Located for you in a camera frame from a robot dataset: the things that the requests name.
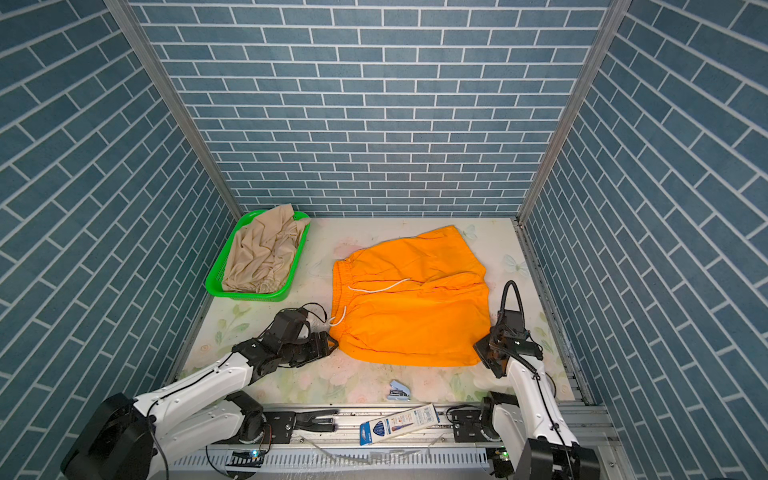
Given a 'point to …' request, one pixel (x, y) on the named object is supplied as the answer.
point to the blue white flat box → (398, 424)
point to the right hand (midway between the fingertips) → (479, 346)
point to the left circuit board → (246, 458)
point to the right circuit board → (502, 464)
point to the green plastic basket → (301, 215)
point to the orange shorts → (416, 302)
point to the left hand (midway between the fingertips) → (332, 348)
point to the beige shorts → (258, 255)
